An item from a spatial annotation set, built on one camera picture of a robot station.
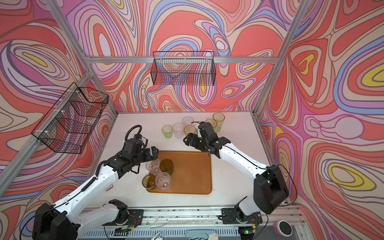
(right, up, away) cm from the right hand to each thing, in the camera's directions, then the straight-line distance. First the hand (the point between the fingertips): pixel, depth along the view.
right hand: (189, 144), depth 83 cm
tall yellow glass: (+15, +13, +16) cm, 26 cm away
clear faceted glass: (-22, -14, +7) cm, 27 cm away
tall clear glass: (-9, +9, +23) cm, 26 cm away
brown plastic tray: (+1, -17, +4) cm, 18 cm away
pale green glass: (-16, +8, +22) cm, 28 cm away
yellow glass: (-1, +8, +18) cm, 20 cm away
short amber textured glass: (-23, -21, +1) cm, 32 cm away
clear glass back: (-15, -21, +2) cm, 26 cm away
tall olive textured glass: (-14, -13, +4) cm, 19 cm away
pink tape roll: (+43, -36, -16) cm, 58 cm away
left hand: (-20, -3, 0) cm, 20 cm away
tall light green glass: (+20, +16, +17) cm, 31 cm away
